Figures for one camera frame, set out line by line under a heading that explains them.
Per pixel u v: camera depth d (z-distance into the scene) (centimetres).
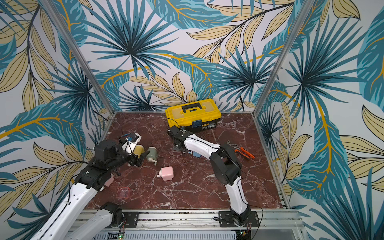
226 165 52
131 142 60
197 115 97
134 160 64
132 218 74
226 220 73
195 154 94
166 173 82
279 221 75
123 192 82
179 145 68
